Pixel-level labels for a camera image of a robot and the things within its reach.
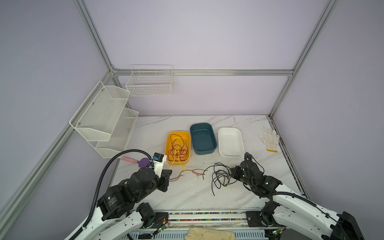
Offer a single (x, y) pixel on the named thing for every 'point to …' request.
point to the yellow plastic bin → (186, 136)
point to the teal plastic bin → (203, 138)
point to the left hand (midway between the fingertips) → (170, 173)
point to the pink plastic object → (128, 159)
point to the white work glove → (271, 139)
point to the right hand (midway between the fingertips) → (229, 169)
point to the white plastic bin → (231, 142)
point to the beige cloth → (206, 233)
